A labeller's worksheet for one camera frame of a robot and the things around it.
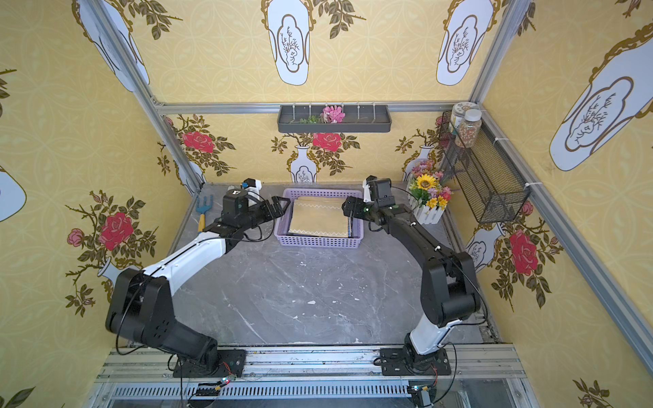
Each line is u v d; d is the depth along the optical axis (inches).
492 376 28.7
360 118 36.3
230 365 28.9
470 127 31.4
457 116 33.7
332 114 34.6
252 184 30.8
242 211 26.7
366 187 32.6
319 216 39.5
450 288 17.9
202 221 41.9
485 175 32.9
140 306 17.5
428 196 37.9
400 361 28.9
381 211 26.2
